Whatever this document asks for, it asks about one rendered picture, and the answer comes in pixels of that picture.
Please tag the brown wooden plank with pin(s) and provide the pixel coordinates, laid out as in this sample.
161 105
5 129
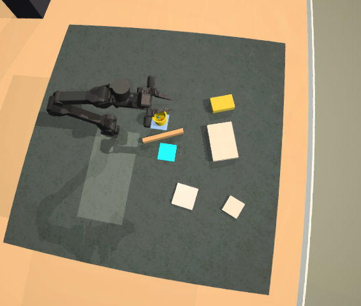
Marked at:
163 135

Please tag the cream square tile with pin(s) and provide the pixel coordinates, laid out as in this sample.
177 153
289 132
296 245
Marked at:
233 206

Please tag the yellow flat bar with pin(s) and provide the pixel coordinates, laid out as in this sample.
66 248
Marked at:
222 103

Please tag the cream square block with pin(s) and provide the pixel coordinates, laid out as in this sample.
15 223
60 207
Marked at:
184 196

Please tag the cream rectangular block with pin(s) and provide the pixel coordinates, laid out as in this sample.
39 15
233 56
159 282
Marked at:
222 142

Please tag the yellow plastic cup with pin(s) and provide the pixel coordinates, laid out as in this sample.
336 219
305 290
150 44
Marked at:
158 121

